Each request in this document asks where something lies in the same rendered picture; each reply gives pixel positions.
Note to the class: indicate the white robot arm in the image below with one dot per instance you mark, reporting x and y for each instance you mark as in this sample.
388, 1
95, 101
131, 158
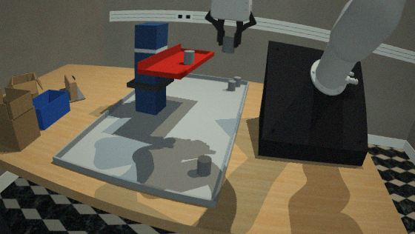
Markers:
360, 28

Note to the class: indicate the blue open bin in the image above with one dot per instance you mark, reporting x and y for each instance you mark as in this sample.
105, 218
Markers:
55, 108

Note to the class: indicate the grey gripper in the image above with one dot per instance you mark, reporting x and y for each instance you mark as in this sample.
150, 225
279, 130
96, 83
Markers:
234, 10

